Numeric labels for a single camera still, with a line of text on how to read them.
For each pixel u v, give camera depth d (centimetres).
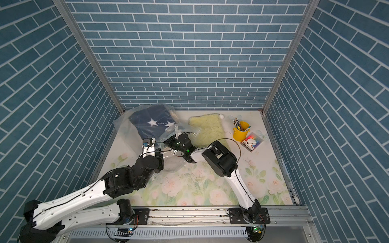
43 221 40
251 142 99
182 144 77
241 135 100
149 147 58
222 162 59
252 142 99
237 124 93
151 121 99
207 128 106
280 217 75
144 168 48
